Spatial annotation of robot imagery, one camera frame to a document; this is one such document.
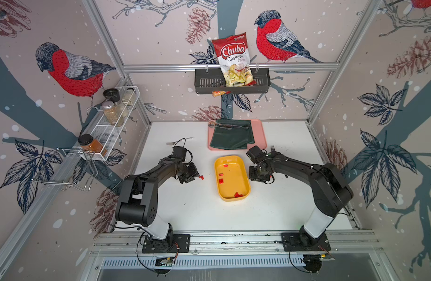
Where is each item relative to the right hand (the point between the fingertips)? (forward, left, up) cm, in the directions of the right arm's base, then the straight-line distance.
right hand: (252, 177), depth 91 cm
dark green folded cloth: (+30, +8, -3) cm, 31 cm away
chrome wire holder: (-16, +68, +34) cm, 77 cm away
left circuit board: (-38, +39, -3) cm, 54 cm away
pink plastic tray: (+36, -7, 0) cm, 37 cm away
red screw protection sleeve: (+2, +17, -2) cm, 17 cm away
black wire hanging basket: (+41, +25, +32) cm, 58 cm away
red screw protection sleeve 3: (-9, +8, -2) cm, 12 cm away
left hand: (+1, +27, +2) cm, 28 cm away
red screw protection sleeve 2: (-2, +17, -2) cm, 17 cm away
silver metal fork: (+23, +48, -1) cm, 54 cm away
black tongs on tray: (+38, +15, -1) cm, 41 cm away
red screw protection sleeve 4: (0, +27, -2) cm, 27 cm away
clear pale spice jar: (+25, +64, +33) cm, 76 cm away
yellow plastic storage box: (+2, +9, -2) cm, 9 cm away
